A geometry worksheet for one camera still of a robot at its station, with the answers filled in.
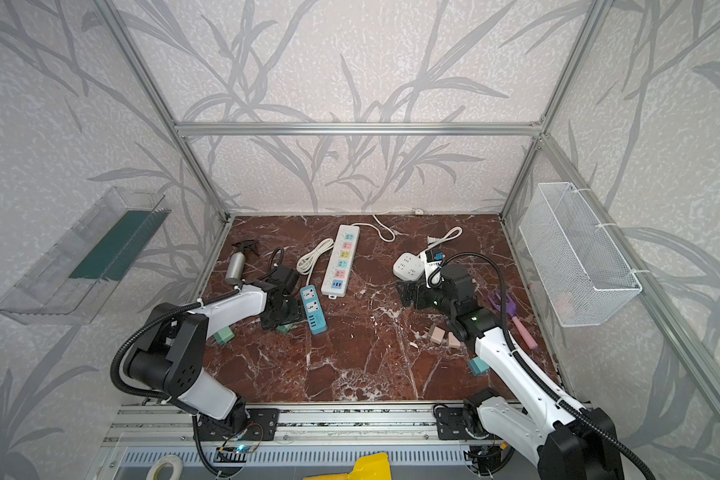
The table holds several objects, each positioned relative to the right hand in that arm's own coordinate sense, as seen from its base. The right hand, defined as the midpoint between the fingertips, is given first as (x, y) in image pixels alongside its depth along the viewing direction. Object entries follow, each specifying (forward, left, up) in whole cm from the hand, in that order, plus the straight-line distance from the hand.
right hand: (410, 272), depth 81 cm
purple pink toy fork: (-1, -34, -20) cm, 39 cm away
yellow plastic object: (-42, +10, -17) cm, 46 cm away
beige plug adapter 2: (-13, -13, -17) cm, 25 cm away
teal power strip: (-3, +29, -16) cm, 33 cm away
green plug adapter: (-9, +37, -16) cm, 42 cm away
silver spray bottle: (+14, +58, -16) cm, 62 cm away
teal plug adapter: (-20, -18, -17) cm, 32 cm away
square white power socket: (+14, -1, -17) cm, 22 cm away
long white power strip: (+17, +22, -17) cm, 33 cm away
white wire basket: (-11, -34, +16) cm, 39 cm away
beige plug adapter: (-11, -8, -17) cm, 22 cm away
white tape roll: (-43, +55, -18) cm, 72 cm away
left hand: (-2, +35, -18) cm, 40 cm away
